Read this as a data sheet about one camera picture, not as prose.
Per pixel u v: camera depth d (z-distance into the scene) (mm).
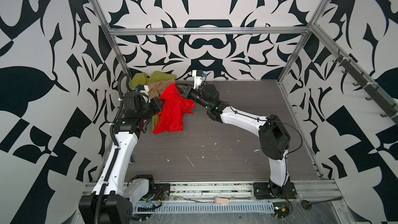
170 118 832
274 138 503
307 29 918
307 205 697
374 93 548
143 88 684
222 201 721
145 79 1124
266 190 741
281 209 711
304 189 765
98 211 347
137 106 568
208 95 627
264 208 713
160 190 745
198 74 714
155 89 1050
